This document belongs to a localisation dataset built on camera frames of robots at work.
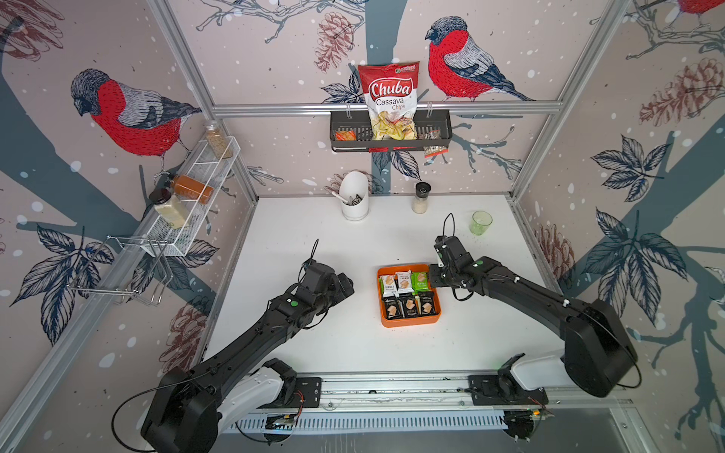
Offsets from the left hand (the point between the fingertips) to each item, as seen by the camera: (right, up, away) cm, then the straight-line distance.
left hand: (349, 283), depth 83 cm
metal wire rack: (-44, +9, -25) cm, 52 cm away
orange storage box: (+18, -12, +1) cm, 22 cm away
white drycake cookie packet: (+18, -2, +9) cm, 20 cm away
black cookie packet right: (+25, -7, +4) cm, 26 cm away
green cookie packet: (+23, -2, +9) cm, 25 cm away
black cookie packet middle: (+19, -8, +4) cm, 21 cm away
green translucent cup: (+49, +18, +25) cm, 58 cm away
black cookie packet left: (+13, -8, +3) cm, 16 cm away
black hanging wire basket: (0, +49, +11) cm, 51 cm away
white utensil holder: (0, +29, +31) cm, 43 cm away
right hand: (+26, +2, +5) cm, 27 cm away
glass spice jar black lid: (+27, +26, +30) cm, 48 cm away
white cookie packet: (+13, -3, +7) cm, 15 cm away
